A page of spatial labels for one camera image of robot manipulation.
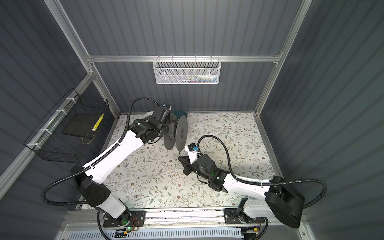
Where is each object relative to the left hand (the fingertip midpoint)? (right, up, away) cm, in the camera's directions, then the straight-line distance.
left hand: (170, 124), depth 78 cm
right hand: (+5, -18, -2) cm, 19 cm away
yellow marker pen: (-38, 0, -1) cm, 38 cm away
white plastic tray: (-23, +9, +34) cm, 42 cm away
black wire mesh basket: (-50, -7, -14) cm, 53 cm away
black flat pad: (-45, 0, -2) cm, 45 cm away
